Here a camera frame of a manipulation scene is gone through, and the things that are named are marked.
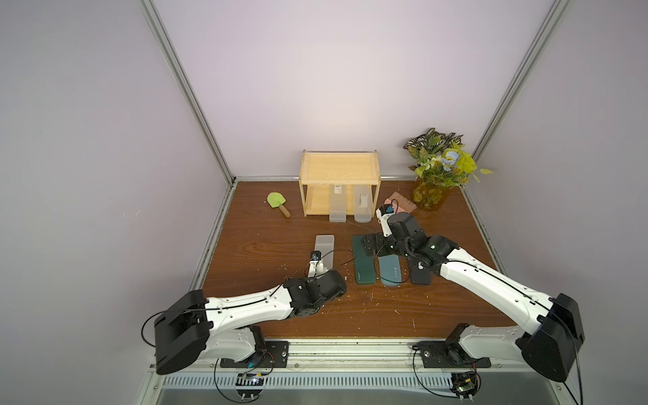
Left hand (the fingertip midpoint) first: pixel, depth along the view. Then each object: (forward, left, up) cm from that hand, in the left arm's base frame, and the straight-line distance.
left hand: (331, 282), depth 82 cm
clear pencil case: (+15, +3, 0) cm, 15 cm away
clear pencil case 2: (+38, -2, -4) cm, 38 cm away
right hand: (+11, -14, +14) cm, 22 cm away
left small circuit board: (-27, +24, -9) cm, 37 cm away
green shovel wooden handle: (+41, +27, -6) cm, 50 cm away
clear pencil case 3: (+36, -13, -2) cm, 38 cm away
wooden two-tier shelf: (+41, +4, +14) cm, 44 cm away
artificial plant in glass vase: (+41, -42, +17) cm, 61 cm away
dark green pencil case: (+8, -12, -4) cm, 15 cm away
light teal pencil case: (+7, -21, -5) cm, 23 cm away
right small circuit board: (-26, -39, -7) cm, 47 cm away
